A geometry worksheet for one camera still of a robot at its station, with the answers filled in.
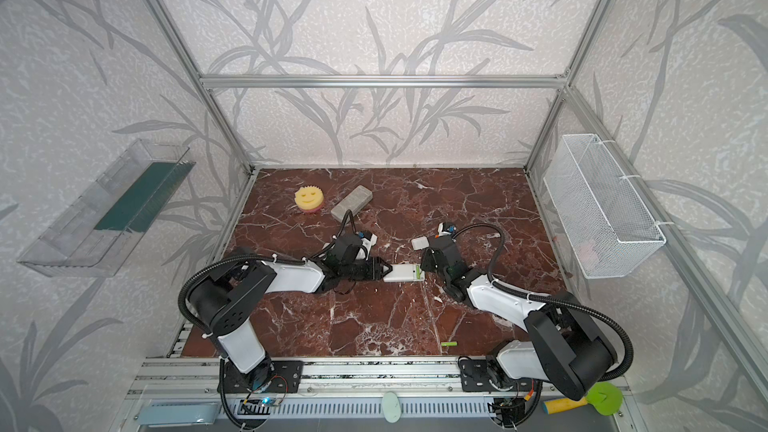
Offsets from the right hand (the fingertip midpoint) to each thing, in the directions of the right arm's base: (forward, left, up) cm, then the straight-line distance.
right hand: (427, 241), depth 90 cm
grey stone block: (+20, +25, -6) cm, 32 cm away
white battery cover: (+4, +2, -8) cm, 9 cm away
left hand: (-5, +11, -4) cm, 12 cm away
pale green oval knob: (-41, +10, -5) cm, 43 cm away
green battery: (-27, -5, -7) cm, 29 cm away
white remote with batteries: (-7, +7, -7) cm, 12 cm away
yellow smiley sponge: (+21, +42, -5) cm, 47 cm away
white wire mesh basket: (-10, -35, +27) cm, 46 cm away
